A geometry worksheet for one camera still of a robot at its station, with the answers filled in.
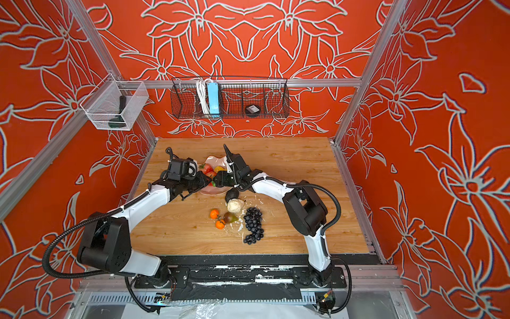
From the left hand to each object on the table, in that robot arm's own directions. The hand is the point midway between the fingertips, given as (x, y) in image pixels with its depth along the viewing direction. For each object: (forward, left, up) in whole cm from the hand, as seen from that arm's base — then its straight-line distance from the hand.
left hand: (211, 178), depth 89 cm
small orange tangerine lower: (-18, -5, -10) cm, 21 cm away
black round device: (+30, -17, +16) cm, 38 cm away
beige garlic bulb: (-9, -12, -7) cm, 16 cm away
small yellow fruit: (+11, 0, -7) cm, 13 cm away
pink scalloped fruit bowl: (+14, +3, -8) cm, 16 cm away
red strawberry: (+9, +5, -6) cm, 12 cm away
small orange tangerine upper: (-13, -2, -10) cm, 16 cm away
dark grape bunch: (-16, -20, -8) cm, 27 cm away
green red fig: (-15, -10, -8) cm, 19 cm away
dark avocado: (-3, -9, -8) cm, 13 cm away
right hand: (+1, -3, +1) cm, 3 cm away
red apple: (+5, +2, -4) cm, 7 cm away
